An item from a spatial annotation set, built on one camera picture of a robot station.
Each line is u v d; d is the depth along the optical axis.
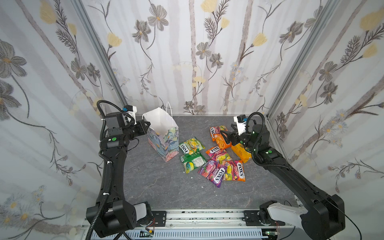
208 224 0.73
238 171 0.88
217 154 0.96
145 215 0.62
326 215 0.39
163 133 0.78
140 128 0.64
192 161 0.91
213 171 0.87
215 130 1.08
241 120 0.64
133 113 0.65
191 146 0.98
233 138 0.66
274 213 0.62
